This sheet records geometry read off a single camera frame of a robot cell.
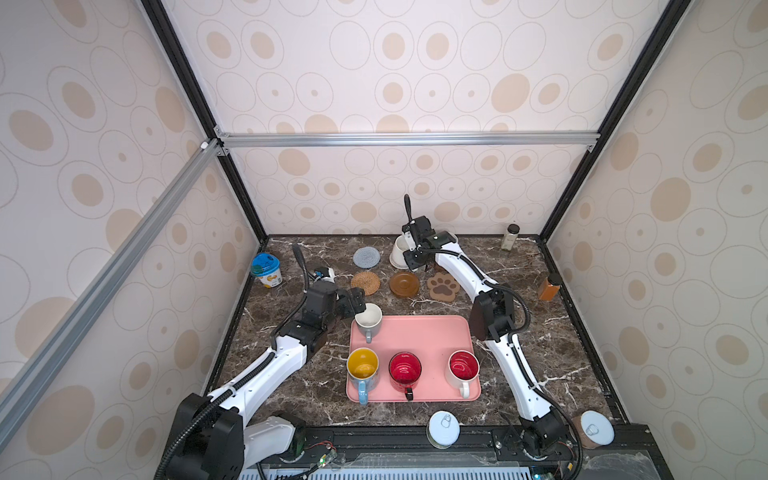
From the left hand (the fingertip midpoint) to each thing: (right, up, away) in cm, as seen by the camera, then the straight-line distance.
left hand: (359, 290), depth 83 cm
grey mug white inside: (+2, -10, +9) cm, 14 cm away
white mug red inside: (+29, -23, +2) cm, 37 cm away
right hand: (+17, +10, +23) cm, 30 cm away
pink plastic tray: (+22, -16, +9) cm, 29 cm away
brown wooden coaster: (+14, 0, +22) cm, 26 cm away
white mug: (+11, +9, +23) cm, 27 cm away
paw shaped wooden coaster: (+27, -1, +20) cm, 34 cm away
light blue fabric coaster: (0, +10, +30) cm, 31 cm away
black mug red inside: (+13, -23, +2) cm, 27 cm away
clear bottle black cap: (+54, +18, +29) cm, 64 cm away
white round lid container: (+22, -32, -12) cm, 41 cm away
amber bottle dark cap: (+61, 0, +13) cm, 63 cm away
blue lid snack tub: (-32, +6, +14) cm, 35 cm away
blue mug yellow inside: (+1, -22, 0) cm, 22 cm away
